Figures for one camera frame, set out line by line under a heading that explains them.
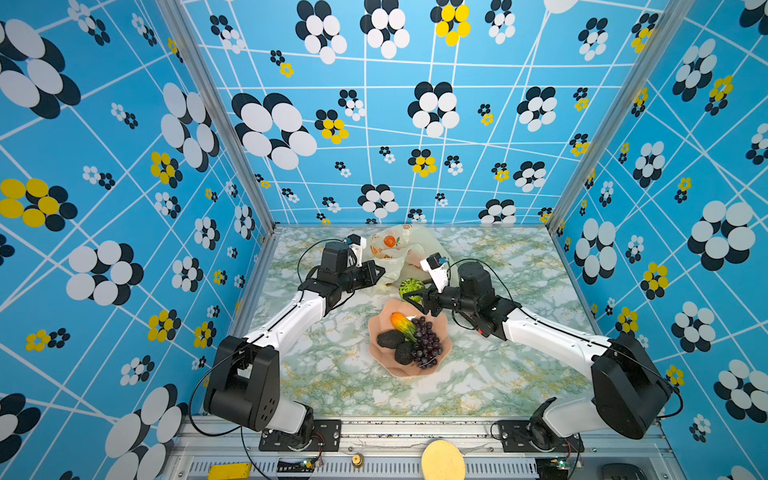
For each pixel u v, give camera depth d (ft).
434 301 2.30
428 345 2.64
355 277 2.40
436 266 2.29
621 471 2.28
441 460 2.23
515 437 2.40
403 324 2.91
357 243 2.57
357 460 2.22
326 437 2.40
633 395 1.38
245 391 1.39
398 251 3.22
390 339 2.79
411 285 2.49
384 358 2.72
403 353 2.65
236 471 2.28
